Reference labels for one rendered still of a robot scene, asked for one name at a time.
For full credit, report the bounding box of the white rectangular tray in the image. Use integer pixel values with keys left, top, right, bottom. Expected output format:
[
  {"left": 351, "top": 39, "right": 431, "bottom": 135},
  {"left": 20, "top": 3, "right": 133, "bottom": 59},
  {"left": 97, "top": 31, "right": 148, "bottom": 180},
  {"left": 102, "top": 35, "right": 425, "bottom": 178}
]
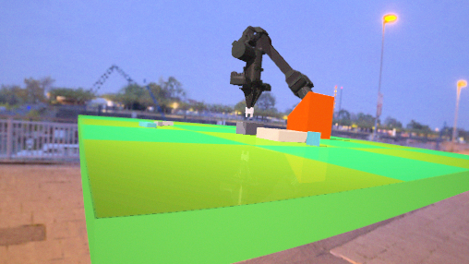
[{"left": 257, "top": 127, "right": 307, "bottom": 143}]

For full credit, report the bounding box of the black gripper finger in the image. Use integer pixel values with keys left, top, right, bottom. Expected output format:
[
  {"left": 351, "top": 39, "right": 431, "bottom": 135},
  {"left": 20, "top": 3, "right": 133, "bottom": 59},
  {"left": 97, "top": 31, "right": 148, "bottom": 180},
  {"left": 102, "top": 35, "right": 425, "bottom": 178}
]
[
  {"left": 251, "top": 90, "right": 264, "bottom": 107},
  {"left": 239, "top": 87, "right": 257, "bottom": 109}
]

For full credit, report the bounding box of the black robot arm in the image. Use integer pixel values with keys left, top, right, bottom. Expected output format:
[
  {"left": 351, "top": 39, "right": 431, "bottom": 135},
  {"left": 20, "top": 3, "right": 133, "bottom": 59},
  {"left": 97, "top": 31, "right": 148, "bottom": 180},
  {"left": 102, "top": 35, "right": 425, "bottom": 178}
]
[{"left": 231, "top": 26, "right": 314, "bottom": 100}]

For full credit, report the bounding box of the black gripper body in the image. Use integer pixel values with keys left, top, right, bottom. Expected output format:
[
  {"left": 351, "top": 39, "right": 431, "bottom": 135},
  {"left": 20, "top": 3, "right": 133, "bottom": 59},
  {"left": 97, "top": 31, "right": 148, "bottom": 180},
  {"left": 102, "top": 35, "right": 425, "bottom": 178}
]
[{"left": 230, "top": 63, "right": 272, "bottom": 91}]

